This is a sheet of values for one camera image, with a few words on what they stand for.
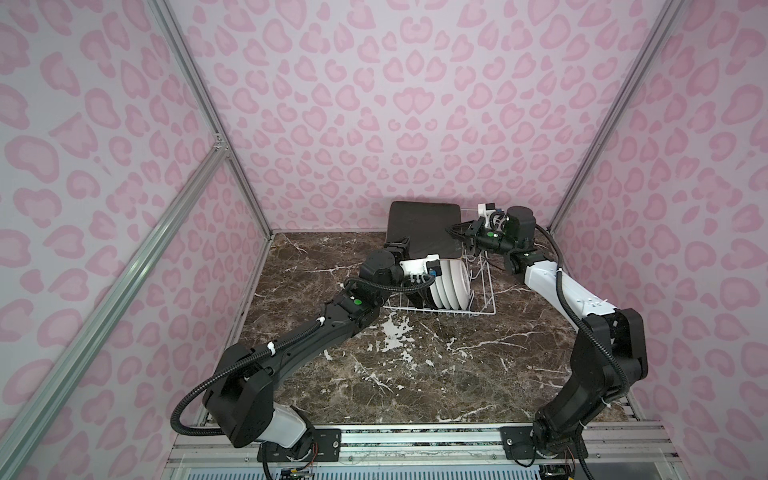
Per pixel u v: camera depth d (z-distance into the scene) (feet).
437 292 2.82
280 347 1.52
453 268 2.89
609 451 2.37
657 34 2.37
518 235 2.17
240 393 1.35
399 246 2.25
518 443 2.41
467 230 2.51
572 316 1.53
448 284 2.82
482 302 3.29
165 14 2.25
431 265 2.15
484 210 2.62
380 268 1.86
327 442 2.41
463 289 2.91
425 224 2.64
